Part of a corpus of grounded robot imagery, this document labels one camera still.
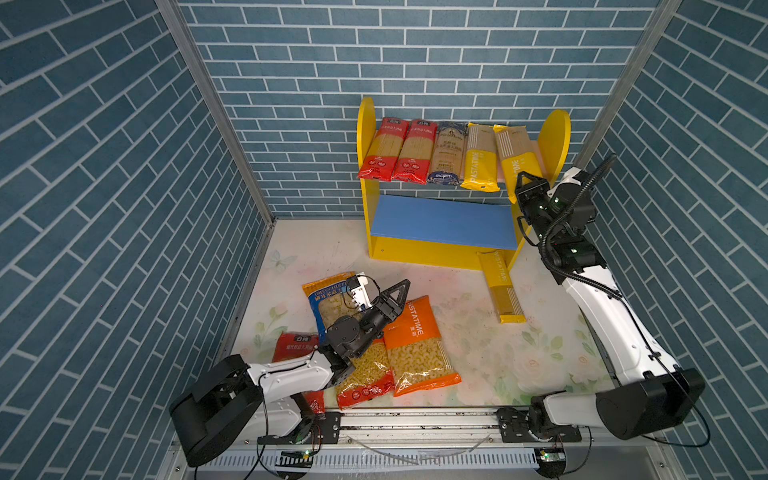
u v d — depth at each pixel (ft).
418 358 2.70
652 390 1.25
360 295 2.26
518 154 2.44
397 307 2.15
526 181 2.21
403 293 2.26
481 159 2.51
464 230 3.40
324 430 2.39
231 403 1.37
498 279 3.25
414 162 2.47
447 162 2.47
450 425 2.48
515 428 2.42
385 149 2.61
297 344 2.72
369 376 2.58
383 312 2.14
